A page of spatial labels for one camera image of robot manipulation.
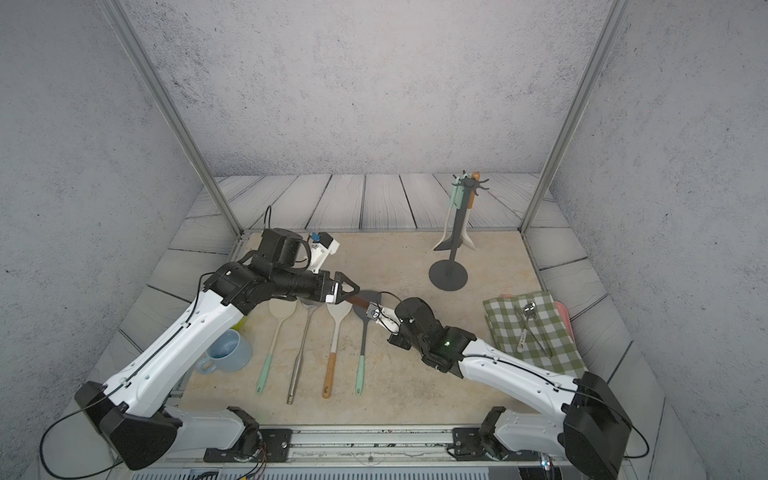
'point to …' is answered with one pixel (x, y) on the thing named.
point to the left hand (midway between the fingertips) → (352, 289)
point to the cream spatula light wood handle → (336, 312)
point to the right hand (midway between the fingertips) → (396, 311)
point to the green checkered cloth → (530, 326)
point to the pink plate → (564, 315)
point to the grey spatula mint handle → (361, 313)
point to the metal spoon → (529, 310)
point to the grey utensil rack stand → (450, 275)
